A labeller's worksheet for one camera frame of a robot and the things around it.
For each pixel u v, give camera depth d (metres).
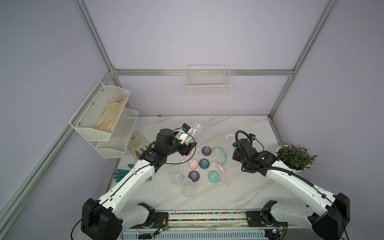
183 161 0.56
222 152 0.93
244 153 0.58
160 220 0.73
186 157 0.95
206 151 0.98
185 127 0.64
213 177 0.84
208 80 0.96
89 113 0.70
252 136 0.68
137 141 1.04
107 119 0.77
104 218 0.37
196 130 0.72
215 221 0.75
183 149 0.67
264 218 0.66
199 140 1.04
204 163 0.91
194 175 0.86
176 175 0.76
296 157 0.76
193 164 0.91
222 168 0.90
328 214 0.38
